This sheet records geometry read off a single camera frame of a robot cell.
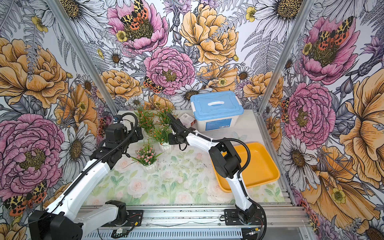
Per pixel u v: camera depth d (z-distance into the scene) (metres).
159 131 0.94
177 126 0.77
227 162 0.55
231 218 0.73
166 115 0.99
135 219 0.73
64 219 0.38
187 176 0.88
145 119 0.96
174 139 0.86
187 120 1.11
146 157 0.78
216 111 1.00
